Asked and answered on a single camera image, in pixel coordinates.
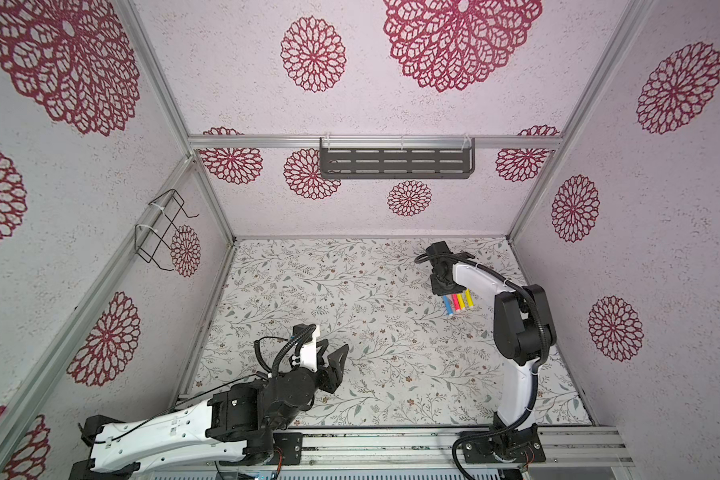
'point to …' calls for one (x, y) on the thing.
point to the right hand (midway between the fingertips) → (449, 282)
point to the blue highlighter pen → (448, 305)
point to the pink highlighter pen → (456, 302)
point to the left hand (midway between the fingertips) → (339, 351)
